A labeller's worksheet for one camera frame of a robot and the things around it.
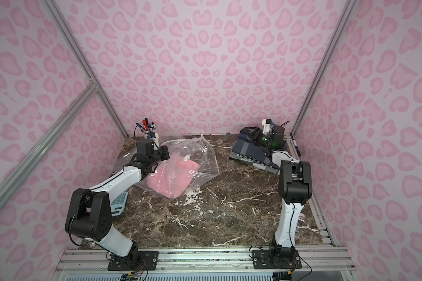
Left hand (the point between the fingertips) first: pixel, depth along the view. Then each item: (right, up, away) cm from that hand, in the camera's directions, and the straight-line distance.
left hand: (168, 145), depth 91 cm
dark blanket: (+40, +3, +13) cm, 43 cm away
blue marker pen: (-21, +11, +15) cm, 28 cm away
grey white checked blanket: (+47, -6, +9) cm, 48 cm away
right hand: (+40, +9, +3) cm, 41 cm away
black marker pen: (-15, +13, +18) cm, 26 cm away
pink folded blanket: (+3, -17, -3) cm, 17 cm away
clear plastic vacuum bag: (+15, -2, +12) cm, 20 cm away
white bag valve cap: (+8, -7, +7) cm, 13 cm away
